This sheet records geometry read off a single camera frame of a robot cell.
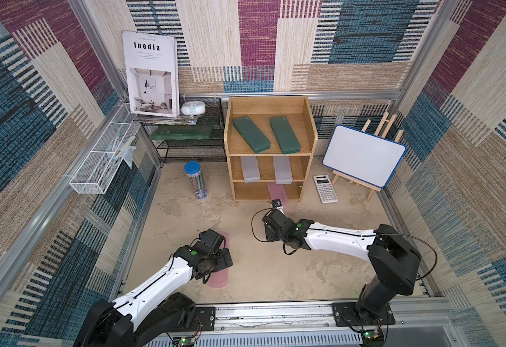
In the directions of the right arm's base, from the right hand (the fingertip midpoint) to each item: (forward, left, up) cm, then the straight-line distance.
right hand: (271, 225), depth 88 cm
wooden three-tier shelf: (+22, +1, +26) cm, 34 cm away
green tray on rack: (+34, +37, +21) cm, 54 cm away
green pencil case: (+22, +6, +26) cm, 34 cm away
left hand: (-13, +19, -4) cm, 24 cm away
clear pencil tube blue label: (+19, +32, +14) cm, 40 cm away
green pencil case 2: (+23, -6, +26) cm, 35 cm away
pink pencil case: (+19, -4, -2) cm, 19 cm away
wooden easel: (+30, -45, +21) cm, 58 cm away
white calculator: (+22, -27, -5) cm, 35 cm away
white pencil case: (+20, +9, +13) cm, 25 cm away
